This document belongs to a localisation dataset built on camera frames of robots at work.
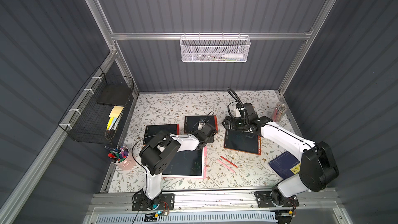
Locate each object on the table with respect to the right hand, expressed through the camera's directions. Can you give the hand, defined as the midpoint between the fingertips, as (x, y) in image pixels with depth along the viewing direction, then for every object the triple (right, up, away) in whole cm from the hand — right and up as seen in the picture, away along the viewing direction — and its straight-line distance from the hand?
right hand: (231, 122), depth 87 cm
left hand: (-14, -9, +9) cm, 19 cm away
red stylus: (-1, -22, 0) cm, 22 cm away
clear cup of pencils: (+27, +6, 0) cm, 28 cm away
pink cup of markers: (-57, -16, -11) cm, 60 cm away
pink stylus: (-3, -24, -2) cm, 24 cm away
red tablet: (+9, -12, +9) cm, 18 cm away
